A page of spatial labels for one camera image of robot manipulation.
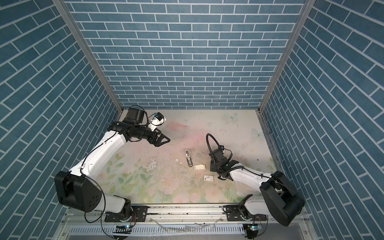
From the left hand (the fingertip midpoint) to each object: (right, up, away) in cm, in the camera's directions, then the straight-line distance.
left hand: (164, 135), depth 79 cm
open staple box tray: (+19, -21, +12) cm, 30 cm away
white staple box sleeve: (+24, -25, +6) cm, 35 cm away
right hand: (+27, -18, +11) cm, 34 cm away
